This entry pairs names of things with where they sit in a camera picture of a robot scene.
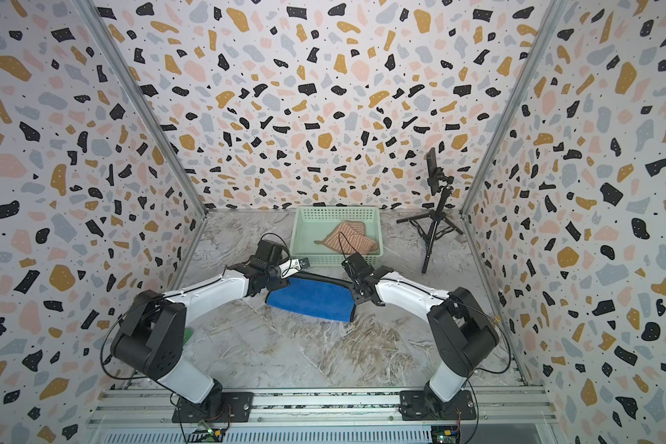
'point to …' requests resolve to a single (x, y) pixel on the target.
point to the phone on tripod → (432, 171)
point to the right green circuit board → (445, 435)
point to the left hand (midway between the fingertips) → (281, 264)
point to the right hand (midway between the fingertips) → (364, 290)
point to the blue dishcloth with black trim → (319, 294)
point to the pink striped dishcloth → (350, 237)
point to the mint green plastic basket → (313, 224)
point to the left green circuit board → (203, 435)
